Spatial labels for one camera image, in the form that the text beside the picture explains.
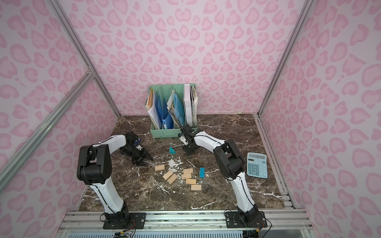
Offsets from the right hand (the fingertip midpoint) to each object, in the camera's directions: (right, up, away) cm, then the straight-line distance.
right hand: (189, 149), depth 99 cm
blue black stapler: (-37, +5, +5) cm, 38 cm away
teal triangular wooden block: (-12, -1, -1) cm, 12 cm away
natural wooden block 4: (-2, -14, -11) cm, 19 cm away
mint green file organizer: (-18, +40, +6) cm, 45 cm away
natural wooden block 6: (+4, -20, -15) cm, 25 cm away
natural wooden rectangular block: (-18, -10, -8) cm, 22 cm away
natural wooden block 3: (-1, -12, -9) cm, 15 cm away
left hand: (-24, -6, -7) cm, 25 cm away
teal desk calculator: (+41, -9, -9) cm, 43 cm away
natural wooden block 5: (+1, -17, -13) cm, 21 cm away
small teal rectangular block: (+8, -13, -10) cm, 18 cm away
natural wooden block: (-13, -14, -11) cm, 22 cm away
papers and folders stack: (-8, +24, -8) cm, 26 cm away
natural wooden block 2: (-10, -15, -13) cm, 22 cm away
